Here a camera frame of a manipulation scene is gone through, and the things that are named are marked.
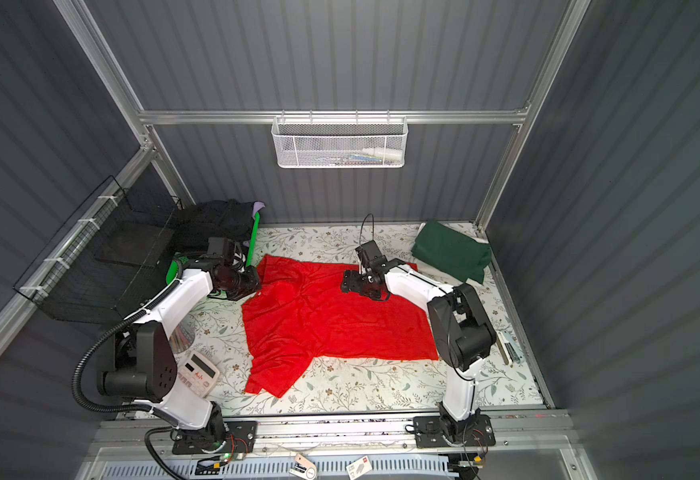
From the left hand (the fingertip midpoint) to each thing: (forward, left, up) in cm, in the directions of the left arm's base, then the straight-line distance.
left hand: (260, 285), depth 90 cm
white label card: (-46, -28, -10) cm, 55 cm away
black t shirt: (+30, +28, -1) cm, 41 cm away
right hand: (0, -29, -4) cm, 29 cm away
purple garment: (+36, +6, +2) cm, 36 cm away
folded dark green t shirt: (+14, -67, -5) cm, 68 cm away
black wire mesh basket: (-3, +32, +18) cm, 37 cm away
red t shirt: (-5, -12, -10) cm, 17 cm away
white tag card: (-46, -15, -9) cm, 49 cm away
